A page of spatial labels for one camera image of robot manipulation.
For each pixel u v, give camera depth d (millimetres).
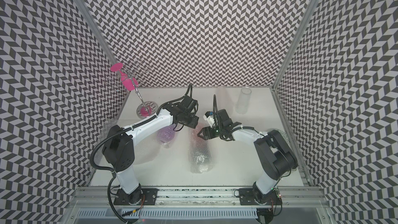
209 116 807
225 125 708
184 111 667
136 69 789
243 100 939
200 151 770
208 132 775
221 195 746
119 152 465
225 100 1078
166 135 830
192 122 781
